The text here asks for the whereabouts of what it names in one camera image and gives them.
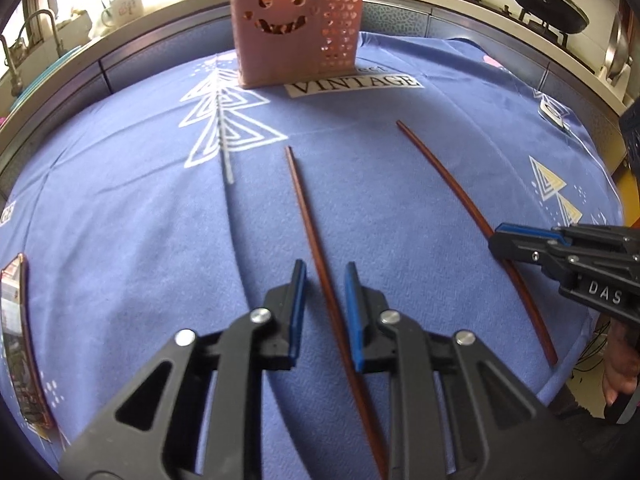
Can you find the gas stove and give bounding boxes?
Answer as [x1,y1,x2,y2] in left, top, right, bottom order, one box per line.
[400,0,628,103]

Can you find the smartphone in red case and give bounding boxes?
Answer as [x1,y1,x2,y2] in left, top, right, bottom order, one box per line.
[0,253,54,431]

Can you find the blue basin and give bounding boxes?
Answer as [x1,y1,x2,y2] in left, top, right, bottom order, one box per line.
[9,44,85,112]

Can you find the white utensil cup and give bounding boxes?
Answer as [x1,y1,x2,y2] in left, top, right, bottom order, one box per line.
[99,0,147,29]

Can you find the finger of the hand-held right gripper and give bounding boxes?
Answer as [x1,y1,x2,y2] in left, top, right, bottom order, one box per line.
[488,230,563,267]
[496,223,566,242]

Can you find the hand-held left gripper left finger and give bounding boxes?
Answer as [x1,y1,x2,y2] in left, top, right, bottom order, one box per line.
[60,259,308,480]

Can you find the dark red chopstick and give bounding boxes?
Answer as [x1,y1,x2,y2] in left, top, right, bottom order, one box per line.
[284,146,390,478]
[396,120,559,367]

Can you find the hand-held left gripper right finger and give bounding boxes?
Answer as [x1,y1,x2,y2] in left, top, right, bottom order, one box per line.
[344,261,561,480]

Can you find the steel kitchen utensil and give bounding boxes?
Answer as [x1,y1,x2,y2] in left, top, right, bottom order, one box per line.
[602,9,635,87]

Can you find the pink smiley utensil holder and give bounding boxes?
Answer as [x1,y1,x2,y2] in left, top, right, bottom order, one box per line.
[227,0,362,90]

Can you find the small white device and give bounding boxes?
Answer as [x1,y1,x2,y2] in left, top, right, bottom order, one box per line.
[538,97,569,129]

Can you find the person's right hand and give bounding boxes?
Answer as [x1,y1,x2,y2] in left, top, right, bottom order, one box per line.
[602,317,640,407]

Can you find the dark blue mesh object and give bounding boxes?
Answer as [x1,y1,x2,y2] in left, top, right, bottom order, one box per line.
[618,109,640,175]

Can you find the white cable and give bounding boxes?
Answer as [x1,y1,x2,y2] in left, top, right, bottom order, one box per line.
[564,124,618,178]

